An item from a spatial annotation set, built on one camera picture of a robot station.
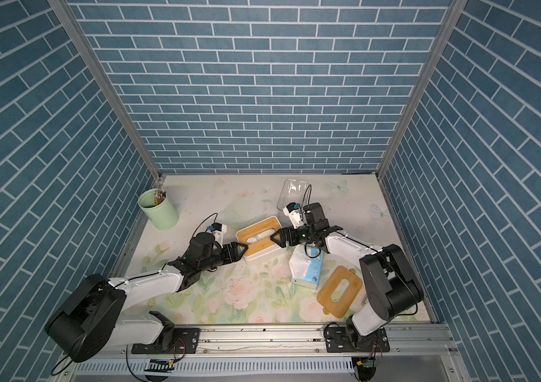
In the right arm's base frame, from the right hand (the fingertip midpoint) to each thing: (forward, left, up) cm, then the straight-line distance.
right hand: (282, 235), depth 89 cm
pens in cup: (+8, +47, +10) cm, 49 cm away
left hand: (-6, +12, -1) cm, 14 cm away
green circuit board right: (-36, -30, -10) cm, 48 cm away
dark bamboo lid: (-16, -22, -10) cm, 29 cm away
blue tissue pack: (-10, -10, -2) cm, 14 cm away
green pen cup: (+5, +48, +1) cm, 48 cm away
